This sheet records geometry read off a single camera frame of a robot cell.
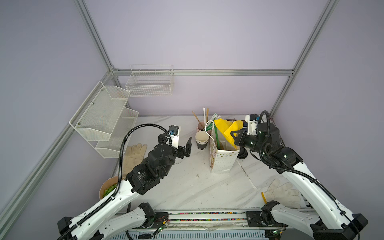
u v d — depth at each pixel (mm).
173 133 515
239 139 589
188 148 581
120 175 433
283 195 807
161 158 441
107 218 390
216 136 914
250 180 863
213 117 930
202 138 933
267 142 490
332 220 379
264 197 813
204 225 732
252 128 598
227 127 713
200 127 1050
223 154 715
